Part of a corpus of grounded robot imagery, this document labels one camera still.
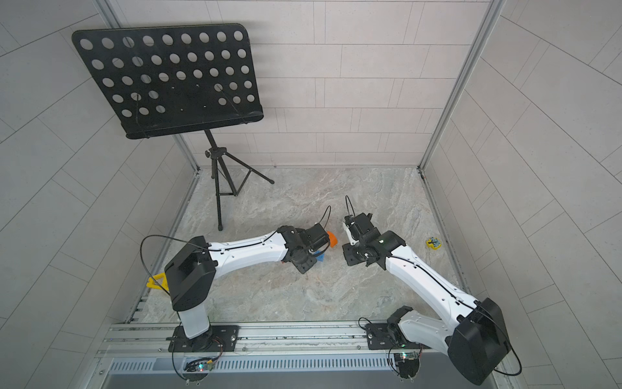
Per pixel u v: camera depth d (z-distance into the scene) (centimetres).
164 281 49
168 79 63
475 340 38
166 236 98
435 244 91
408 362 68
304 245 61
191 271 48
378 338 71
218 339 70
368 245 58
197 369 65
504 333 39
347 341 72
